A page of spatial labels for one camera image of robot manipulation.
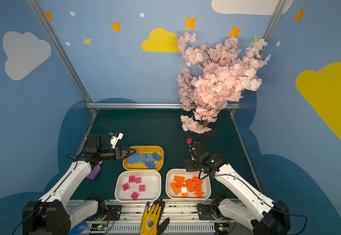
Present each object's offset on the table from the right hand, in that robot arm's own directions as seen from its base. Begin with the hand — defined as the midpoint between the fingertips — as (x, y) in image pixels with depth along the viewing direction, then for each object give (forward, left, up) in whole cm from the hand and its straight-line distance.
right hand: (192, 161), depth 80 cm
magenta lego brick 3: (-17, +31, -10) cm, 37 cm away
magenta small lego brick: (-12, +37, -11) cm, 41 cm away
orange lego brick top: (-9, +7, -12) cm, 16 cm away
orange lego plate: (-6, +7, -12) cm, 15 cm away
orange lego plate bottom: (-13, +4, -11) cm, 17 cm away
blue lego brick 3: (+6, +26, -10) cm, 28 cm away
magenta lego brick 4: (-12, +28, -11) cm, 32 cm away
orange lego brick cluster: (-12, +9, -10) cm, 18 cm away
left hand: (+2, +33, +5) cm, 34 cm away
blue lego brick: (+6, +35, -10) cm, 37 cm away
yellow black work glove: (-28, +20, -10) cm, 36 cm away
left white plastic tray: (-11, +30, -12) cm, 34 cm away
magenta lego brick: (-8, +34, -11) cm, 37 cm away
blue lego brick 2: (+6, +30, -11) cm, 33 cm away
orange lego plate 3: (-6, -2, -10) cm, 12 cm away
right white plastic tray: (-15, +11, -10) cm, 21 cm away
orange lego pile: (-8, -5, -12) cm, 15 cm away
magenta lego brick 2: (-8, +31, -12) cm, 34 cm away
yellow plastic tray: (+6, +28, -11) cm, 31 cm away
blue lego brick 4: (+8, +23, -12) cm, 27 cm away
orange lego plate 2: (-10, 0, -11) cm, 14 cm away
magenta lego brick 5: (+21, 0, -11) cm, 24 cm away
